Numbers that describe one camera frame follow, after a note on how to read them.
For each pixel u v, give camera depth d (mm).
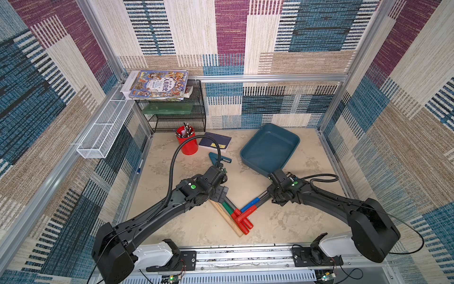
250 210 824
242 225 812
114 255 372
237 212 832
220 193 698
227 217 834
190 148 1091
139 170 1070
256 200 885
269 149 1143
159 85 796
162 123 1191
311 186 591
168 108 966
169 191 497
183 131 1041
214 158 1053
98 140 709
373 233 425
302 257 730
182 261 729
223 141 1141
